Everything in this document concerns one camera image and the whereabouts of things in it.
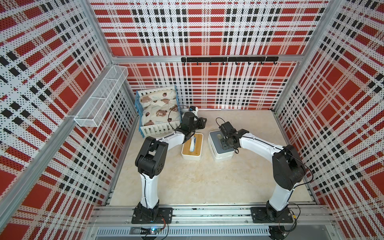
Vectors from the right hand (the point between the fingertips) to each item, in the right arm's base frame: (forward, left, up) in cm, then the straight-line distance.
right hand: (230, 141), depth 93 cm
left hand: (+14, +15, +7) cm, 21 cm away
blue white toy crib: (+11, +52, -2) cm, 53 cm away
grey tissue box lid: (+4, +9, 0) cm, 10 cm away
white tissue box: (-10, +8, +2) cm, 13 cm away
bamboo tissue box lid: (-5, +20, -2) cm, 21 cm away
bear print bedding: (+30, +50, +1) cm, 58 cm away
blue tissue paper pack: (-1, +24, -1) cm, 24 cm away
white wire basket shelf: (+13, +85, +16) cm, 87 cm away
